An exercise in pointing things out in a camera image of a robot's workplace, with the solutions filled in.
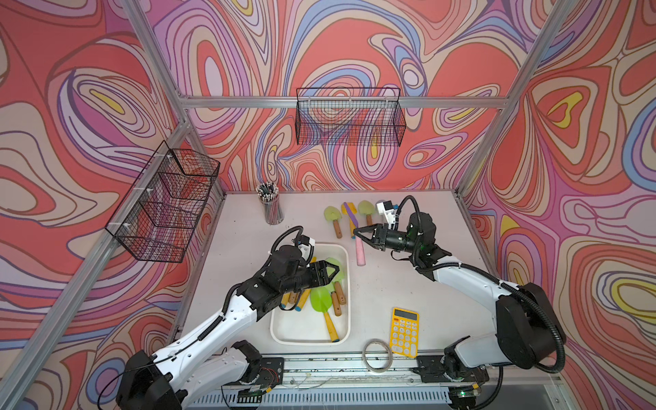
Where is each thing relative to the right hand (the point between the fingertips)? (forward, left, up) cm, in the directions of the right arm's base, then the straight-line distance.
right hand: (355, 238), depth 76 cm
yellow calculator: (-23, -14, -23) cm, 35 cm away
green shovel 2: (-2, +6, -22) cm, 22 cm away
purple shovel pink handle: (-2, -1, +1) cm, 2 cm away
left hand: (-9, +6, -4) cm, 12 cm away
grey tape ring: (-28, -1, -22) cm, 36 cm away
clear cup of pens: (+25, +31, -5) cm, 40 cm away
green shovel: (-10, +12, -22) cm, 27 cm away
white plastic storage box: (-18, +16, -24) cm, 34 cm away
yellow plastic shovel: (+32, -4, -23) cm, 40 cm away
